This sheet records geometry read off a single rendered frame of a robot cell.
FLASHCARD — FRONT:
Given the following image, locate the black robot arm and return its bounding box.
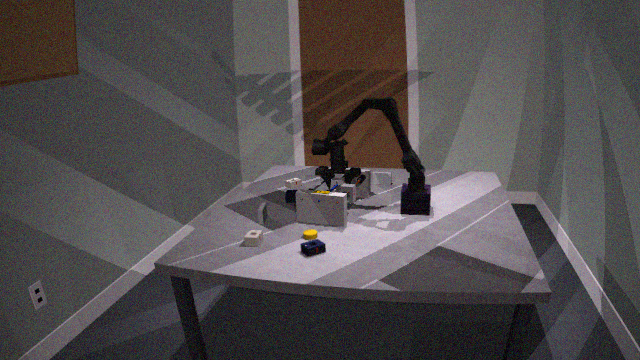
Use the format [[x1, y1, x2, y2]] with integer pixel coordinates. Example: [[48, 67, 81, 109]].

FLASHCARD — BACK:
[[311, 97, 425, 193]]

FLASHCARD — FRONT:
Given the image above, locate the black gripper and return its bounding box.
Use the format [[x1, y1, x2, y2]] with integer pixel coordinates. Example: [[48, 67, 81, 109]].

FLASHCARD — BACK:
[[315, 155, 361, 190]]

